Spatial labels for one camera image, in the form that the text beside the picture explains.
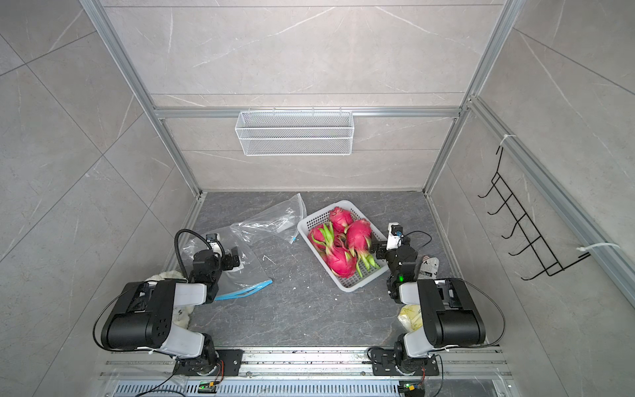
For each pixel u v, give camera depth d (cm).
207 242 80
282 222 96
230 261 86
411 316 79
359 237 88
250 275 93
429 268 90
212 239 81
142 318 45
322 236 89
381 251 81
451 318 44
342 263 84
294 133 100
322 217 101
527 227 67
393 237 77
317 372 73
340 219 95
